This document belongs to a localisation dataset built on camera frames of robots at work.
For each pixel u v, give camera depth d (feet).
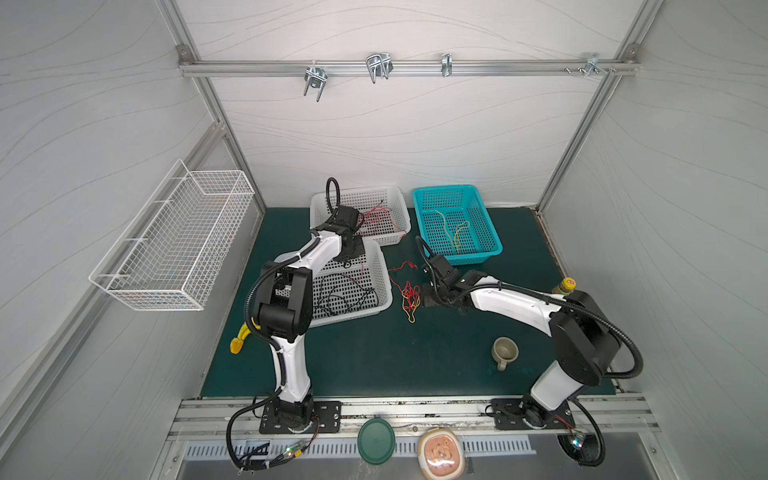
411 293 3.06
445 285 2.25
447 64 2.56
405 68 2.61
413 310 3.03
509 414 2.33
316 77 2.60
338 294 3.14
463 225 3.77
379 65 2.51
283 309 1.69
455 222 3.80
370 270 3.31
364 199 3.53
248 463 2.22
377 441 2.05
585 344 1.49
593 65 2.51
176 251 2.26
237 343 2.72
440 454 2.18
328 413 2.42
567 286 2.56
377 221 3.77
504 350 2.75
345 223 2.57
